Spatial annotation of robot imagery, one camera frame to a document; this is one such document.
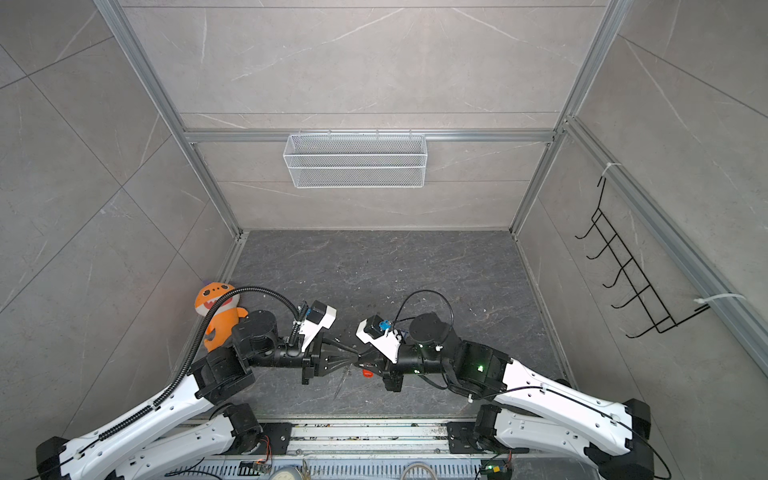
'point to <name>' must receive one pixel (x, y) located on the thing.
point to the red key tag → (368, 374)
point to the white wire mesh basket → (349, 161)
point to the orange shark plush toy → (225, 319)
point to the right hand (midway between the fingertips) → (358, 357)
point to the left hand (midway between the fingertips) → (355, 353)
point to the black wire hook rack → (643, 292)
